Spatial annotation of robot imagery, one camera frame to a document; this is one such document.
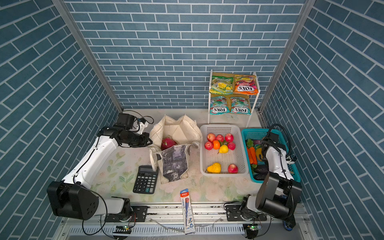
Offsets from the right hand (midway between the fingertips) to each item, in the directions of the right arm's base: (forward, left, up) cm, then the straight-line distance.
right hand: (271, 163), depth 82 cm
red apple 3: (+17, +34, -2) cm, 38 cm away
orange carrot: (+8, +8, -7) cm, 13 cm away
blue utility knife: (-28, -3, -4) cm, 28 cm away
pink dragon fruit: (+8, +61, +1) cm, 61 cm away
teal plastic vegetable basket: (+28, -1, -11) cm, 30 cm away
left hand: (+2, +66, +11) cm, 67 cm away
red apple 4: (+19, +22, -4) cm, 29 cm away
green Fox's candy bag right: (+34, +16, +11) cm, 39 cm away
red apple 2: (+11, +36, -3) cm, 37 cm away
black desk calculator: (-13, +70, -6) cm, 71 cm away
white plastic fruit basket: (+5, +17, -5) cm, 19 cm away
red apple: (-3, +21, -4) cm, 22 cm away
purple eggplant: (-3, +5, -5) cm, 7 cm away
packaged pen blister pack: (-31, +43, -7) cm, 54 cm away
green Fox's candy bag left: (+34, +30, +10) cm, 47 cm away
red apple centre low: (+18, +28, -4) cm, 34 cm away
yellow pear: (-4, +31, -3) cm, 31 cm away
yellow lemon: (+10, +26, -5) cm, 28 cm away
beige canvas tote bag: (-7, +53, +6) cm, 54 cm away
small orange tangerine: (+11, +31, -2) cm, 33 cm away
